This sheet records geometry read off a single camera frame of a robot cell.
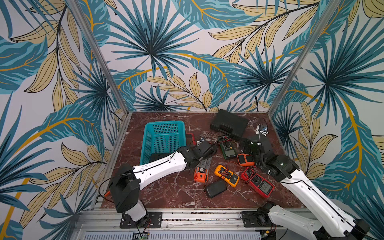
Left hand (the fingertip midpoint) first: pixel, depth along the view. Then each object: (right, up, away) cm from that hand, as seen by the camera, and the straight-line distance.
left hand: (199, 161), depth 81 cm
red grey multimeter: (+32, -12, +1) cm, 34 cm away
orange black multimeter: (+1, -8, +4) cm, 9 cm away
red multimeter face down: (-5, +10, +18) cm, 21 cm away
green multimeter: (+19, +4, +16) cm, 25 cm away
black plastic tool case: (+24, +21, +30) cm, 44 cm away
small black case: (+9, -14, -1) cm, 17 cm away
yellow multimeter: (+17, -10, +3) cm, 20 cm away
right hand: (+25, +12, -8) cm, 29 cm away
